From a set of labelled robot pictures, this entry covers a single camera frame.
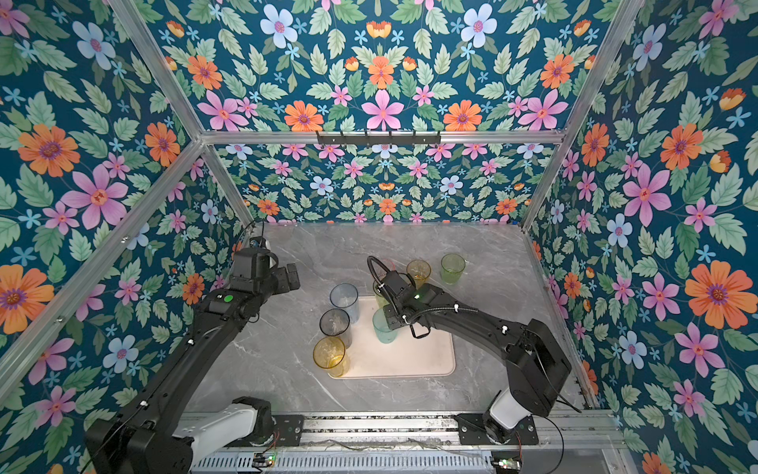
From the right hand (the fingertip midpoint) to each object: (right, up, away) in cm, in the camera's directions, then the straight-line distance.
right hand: (395, 313), depth 84 cm
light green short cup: (+19, +12, +18) cm, 29 cm away
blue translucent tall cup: (-15, +4, +6) cm, 17 cm away
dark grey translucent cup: (-18, -3, +2) cm, 18 cm away
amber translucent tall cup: (-19, -12, +1) cm, 23 cm away
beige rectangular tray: (+3, -13, +2) cm, 14 cm away
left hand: (-30, +14, -6) cm, 34 cm away
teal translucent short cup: (-3, -5, -1) cm, 6 cm away
